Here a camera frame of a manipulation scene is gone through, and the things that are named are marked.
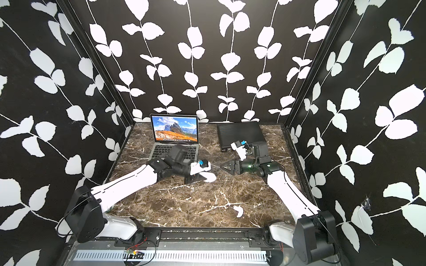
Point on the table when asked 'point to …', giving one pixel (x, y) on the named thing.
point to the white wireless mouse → (210, 176)
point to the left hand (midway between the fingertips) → (205, 171)
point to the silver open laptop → (170, 130)
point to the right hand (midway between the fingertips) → (224, 163)
